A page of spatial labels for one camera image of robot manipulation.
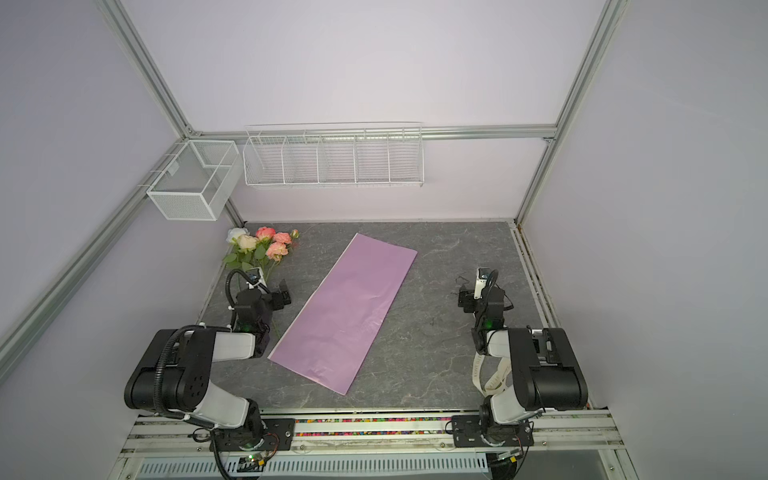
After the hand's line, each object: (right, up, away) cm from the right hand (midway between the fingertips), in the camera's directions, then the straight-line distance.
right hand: (481, 287), depth 93 cm
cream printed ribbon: (+1, -25, -12) cm, 28 cm away
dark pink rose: (-76, +17, +18) cm, 80 cm away
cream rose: (-83, +14, +17) cm, 86 cm away
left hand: (-66, +1, -1) cm, 66 cm away
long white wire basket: (-48, +45, +8) cm, 66 cm away
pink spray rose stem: (-70, +12, +15) cm, 72 cm away
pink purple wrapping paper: (-45, -10, +1) cm, 46 cm away
